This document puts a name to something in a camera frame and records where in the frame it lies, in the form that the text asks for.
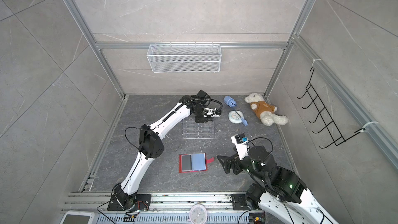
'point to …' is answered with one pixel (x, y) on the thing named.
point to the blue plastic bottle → (230, 101)
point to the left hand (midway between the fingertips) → (206, 113)
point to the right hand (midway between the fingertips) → (226, 151)
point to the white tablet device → (78, 217)
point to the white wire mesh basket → (184, 58)
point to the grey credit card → (186, 163)
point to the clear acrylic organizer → (193, 130)
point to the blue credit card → (199, 162)
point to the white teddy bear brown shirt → (265, 111)
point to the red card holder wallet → (209, 160)
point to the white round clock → (198, 214)
